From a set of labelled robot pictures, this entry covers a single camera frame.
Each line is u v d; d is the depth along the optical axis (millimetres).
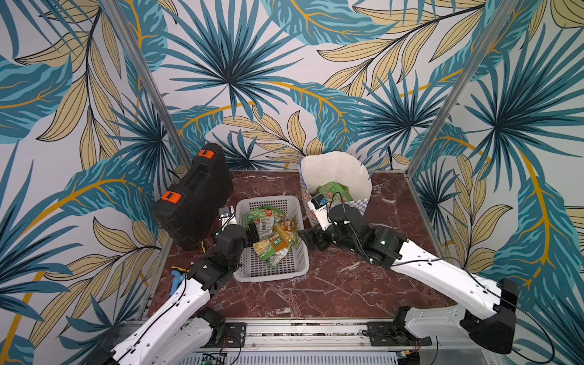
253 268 864
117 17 680
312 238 610
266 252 872
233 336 733
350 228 490
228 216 652
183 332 564
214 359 718
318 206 593
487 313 399
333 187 1034
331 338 734
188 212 783
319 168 947
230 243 542
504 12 687
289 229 952
